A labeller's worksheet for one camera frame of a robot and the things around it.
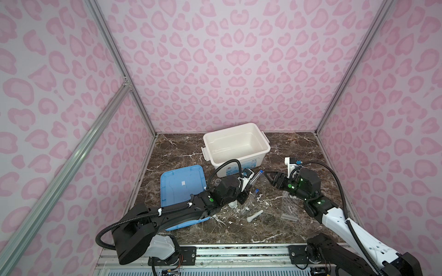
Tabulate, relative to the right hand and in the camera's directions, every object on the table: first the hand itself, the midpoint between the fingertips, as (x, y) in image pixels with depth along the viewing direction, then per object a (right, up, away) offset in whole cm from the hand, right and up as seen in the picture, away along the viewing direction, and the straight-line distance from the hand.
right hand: (267, 173), depth 75 cm
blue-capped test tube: (-3, 0, +3) cm, 4 cm away
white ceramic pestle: (-7, -23, +6) cm, 25 cm away
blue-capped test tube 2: (-2, -12, +17) cm, 21 cm away
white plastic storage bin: (-6, +14, +31) cm, 35 cm away
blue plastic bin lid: (-45, -10, +20) cm, 51 cm away
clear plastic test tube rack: (+14, -18, +11) cm, 25 cm away
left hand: (-7, -4, +2) cm, 8 cm away
